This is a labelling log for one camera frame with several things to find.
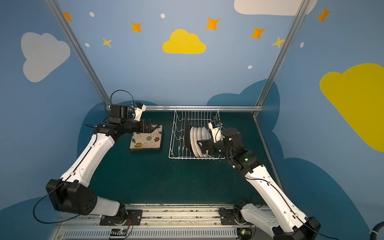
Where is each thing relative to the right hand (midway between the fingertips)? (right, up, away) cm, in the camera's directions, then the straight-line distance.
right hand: (206, 137), depth 71 cm
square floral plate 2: (-40, -8, +28) cm, 49 cm away
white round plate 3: (+1, +1, +19) cm, 19 cm away
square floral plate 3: (-10, -1, +13) cm, 16 cm away
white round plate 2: (-4, -5, 0) cm, 7 cm away
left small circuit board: (-42, -47, +1) cm, 63 cm away
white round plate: (-6, -6, +13) cm, 15 cm away
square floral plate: (-35, -4, +31) cm, 47 cm away
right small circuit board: (+19, -47, +2) cm, 51 cm away
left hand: (-29, +8, +8) cm, 31 cm away
